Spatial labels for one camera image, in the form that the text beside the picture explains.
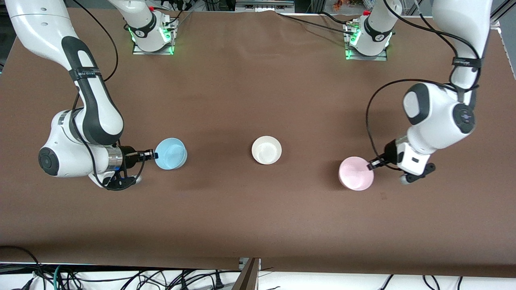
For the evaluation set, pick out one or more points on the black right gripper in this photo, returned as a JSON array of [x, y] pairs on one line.
[[130, 155]]

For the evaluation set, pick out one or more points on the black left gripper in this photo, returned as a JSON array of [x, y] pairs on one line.
[[389, 155]]

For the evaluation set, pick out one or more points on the pink plastic bowl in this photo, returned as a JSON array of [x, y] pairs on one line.
[[354, 173]]

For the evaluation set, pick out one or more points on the light blue plastic bowl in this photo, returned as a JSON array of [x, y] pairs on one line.
[[171, 155]]

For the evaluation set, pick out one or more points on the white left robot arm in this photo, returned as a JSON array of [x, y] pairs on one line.
[[435, 121]]

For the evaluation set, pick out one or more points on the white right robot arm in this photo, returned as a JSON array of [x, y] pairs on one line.
[[68, 149]]

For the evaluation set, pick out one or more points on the white plastic bowl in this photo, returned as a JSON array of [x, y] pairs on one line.
[[266, 150]]

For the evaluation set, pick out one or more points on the brown table cover sheet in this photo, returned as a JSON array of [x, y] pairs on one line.
[[258, 100]]

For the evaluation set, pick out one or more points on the orange background object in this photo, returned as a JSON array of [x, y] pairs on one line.
[[346, 4]]

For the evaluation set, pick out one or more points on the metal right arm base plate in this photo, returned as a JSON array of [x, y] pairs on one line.
[[161, 51]]

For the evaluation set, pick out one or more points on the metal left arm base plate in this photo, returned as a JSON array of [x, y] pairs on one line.
[[363, 58]]

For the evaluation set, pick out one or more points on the aluminium frame post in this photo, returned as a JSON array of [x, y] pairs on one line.
[[248, 278]]

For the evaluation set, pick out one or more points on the aluminium corner bracket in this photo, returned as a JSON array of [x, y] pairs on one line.
[[496, 23]]

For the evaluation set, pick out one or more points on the aluminium frame profile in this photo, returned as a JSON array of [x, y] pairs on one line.
[[264, 5]]

